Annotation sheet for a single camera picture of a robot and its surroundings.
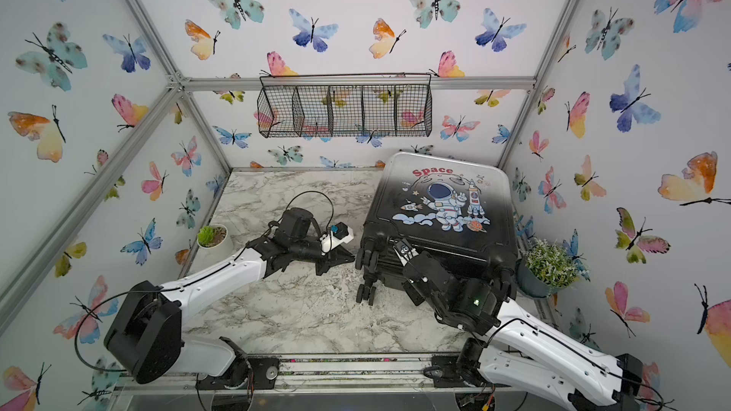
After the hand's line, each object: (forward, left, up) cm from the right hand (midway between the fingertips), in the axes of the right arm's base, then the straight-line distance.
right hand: (415, 265), depth 72 cm
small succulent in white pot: (+11, +62, -10) cm, 63 cm away
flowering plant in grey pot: (+3, -35, -5) cm, 36 cm away
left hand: (+5, +16, -5) cm, 17 cm away
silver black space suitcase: (+15, -11, +4) cm, 19 cm away
